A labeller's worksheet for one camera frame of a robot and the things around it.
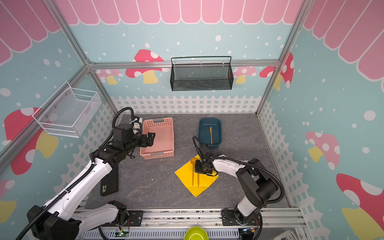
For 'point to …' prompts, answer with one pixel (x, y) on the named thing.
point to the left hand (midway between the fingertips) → (147, 136)
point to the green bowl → (196, 233)
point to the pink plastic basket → (163, 142)
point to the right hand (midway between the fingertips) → (195, 169)
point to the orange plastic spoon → (193, 161)
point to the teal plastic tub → (210, 132)
